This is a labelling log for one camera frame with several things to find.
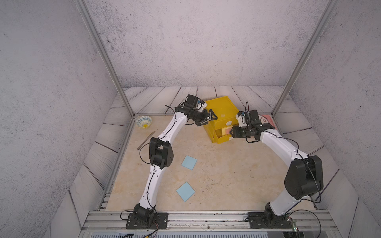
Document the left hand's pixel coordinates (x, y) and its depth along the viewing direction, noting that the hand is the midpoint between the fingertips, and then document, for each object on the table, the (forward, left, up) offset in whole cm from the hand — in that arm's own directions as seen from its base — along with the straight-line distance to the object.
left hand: (214, 120), depth 91 cm
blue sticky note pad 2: (-35, +18, -20) cm, 44 cm away
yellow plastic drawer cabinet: (+6, -7, +2) cm, 10 cm away
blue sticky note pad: (-17, +16, -20) cm, 31 cm away
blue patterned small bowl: (+16, +51, -18) cm, 57 cm away
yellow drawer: (-8, -2, -6) cm, 11 cm away
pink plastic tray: (+16, -43, -16) cm, 49 cm away
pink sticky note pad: (-4, -8, -5) cm, 11 cm away
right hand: (-7, -11, -2) cm, 13 cm away
